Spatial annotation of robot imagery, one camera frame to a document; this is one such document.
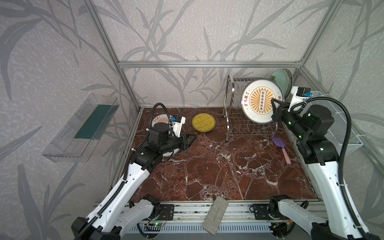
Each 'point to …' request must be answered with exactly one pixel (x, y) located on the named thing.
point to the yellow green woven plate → (203, 122)
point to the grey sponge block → (215, 215)
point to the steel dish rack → (238, 123)
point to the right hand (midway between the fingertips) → (274, 95)
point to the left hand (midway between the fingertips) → (197, 132)
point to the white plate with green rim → (169, 153)
